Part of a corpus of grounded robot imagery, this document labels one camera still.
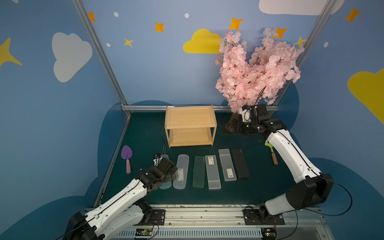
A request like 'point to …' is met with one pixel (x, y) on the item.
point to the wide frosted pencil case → (212, 172)
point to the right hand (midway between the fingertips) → (234, 125)
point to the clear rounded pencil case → (182, 164)
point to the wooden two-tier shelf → (190, 125)
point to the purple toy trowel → (126, 153)
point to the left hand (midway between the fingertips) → (166, 170)
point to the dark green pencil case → (198, 171)
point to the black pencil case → (240, 165)
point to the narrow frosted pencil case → (227, 165)
